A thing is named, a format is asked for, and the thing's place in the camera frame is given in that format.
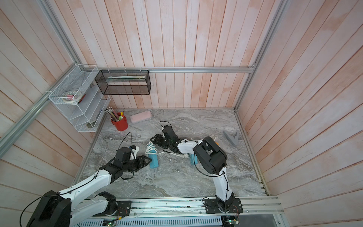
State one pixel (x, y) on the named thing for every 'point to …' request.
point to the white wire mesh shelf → (86, 114)
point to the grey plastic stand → (235, 140)
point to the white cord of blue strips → (150, 149)
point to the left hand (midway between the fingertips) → (148, 163)
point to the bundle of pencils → (115, 117)
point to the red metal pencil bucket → (121, 125)
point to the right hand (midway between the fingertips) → (152, 140)
